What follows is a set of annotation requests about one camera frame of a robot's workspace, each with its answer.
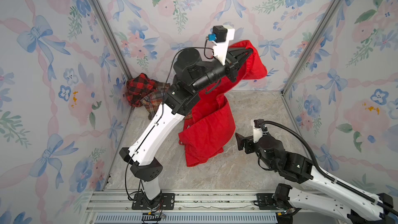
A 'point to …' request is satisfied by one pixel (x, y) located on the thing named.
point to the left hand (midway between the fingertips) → (250, 44)
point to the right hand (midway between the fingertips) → (243, 131)
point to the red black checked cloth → (137, 87)
